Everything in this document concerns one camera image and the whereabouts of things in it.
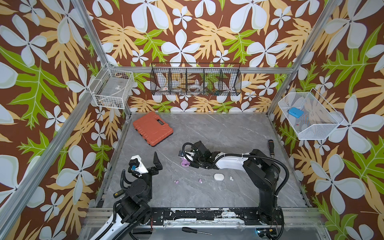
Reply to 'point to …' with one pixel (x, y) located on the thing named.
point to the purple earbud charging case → (184, 163)
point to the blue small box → (296, 112)
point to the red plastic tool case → (152, 128)
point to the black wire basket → (213, 79)
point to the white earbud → (231, 178)
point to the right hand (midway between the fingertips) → (186, 156)
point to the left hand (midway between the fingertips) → (145, 155)
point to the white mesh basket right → (319, 119)
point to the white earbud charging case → (219, 176)
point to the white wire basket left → (112, 87)
